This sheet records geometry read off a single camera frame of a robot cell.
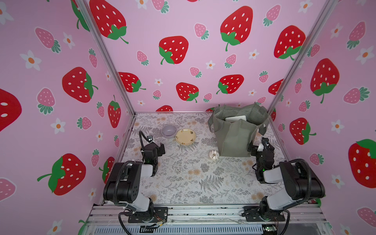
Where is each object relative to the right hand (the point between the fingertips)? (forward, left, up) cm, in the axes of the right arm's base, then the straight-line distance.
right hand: (258, 141), depth 90 cm
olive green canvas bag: (-2, +15, +5) cm, 16 cm away
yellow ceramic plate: (+8, +47, -10) cm, 49 cm away
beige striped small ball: (-6, +27, -9) cm, 29 cm away
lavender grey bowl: (+10, +60, -8) cm, 61 cm away
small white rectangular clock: (+13, +16, +5) cm, 21 cm away
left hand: (-4, +66, -5) cm, 67 cm away
